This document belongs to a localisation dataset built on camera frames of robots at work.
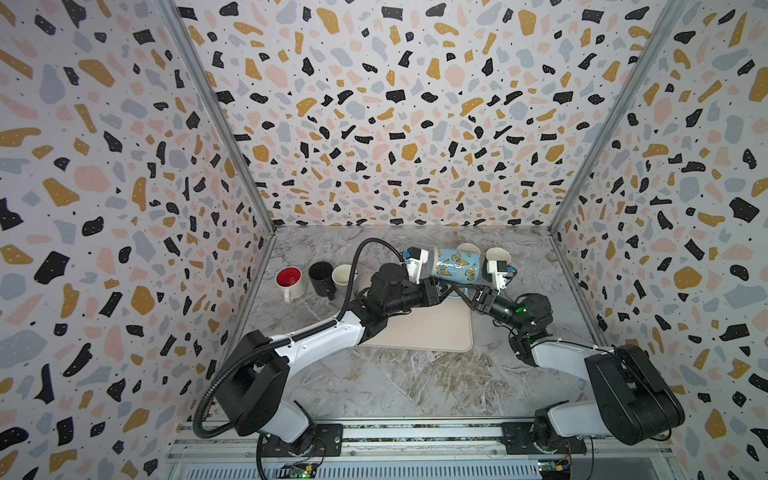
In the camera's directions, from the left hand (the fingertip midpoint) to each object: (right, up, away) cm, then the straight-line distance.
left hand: (458, 288), depth 73 cm
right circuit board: (+23, -43, -1) cm, 49 cm away
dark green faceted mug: (+19, +8, +28) cm, 35 cm away
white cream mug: (-49, -1, +22) cm, 54 cm away
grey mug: (-34, +1, +25) cm, 42 cm away
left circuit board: (-38, -43, -2) cm, 57 cm away
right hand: (0, -1, +2) cm, 3 cm away
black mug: (-39, +1, +23) cm, 46 cm away
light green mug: (+10, +11, +31) cm, 34 cm away
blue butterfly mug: (0, +5, 0) cm, 5 cm away
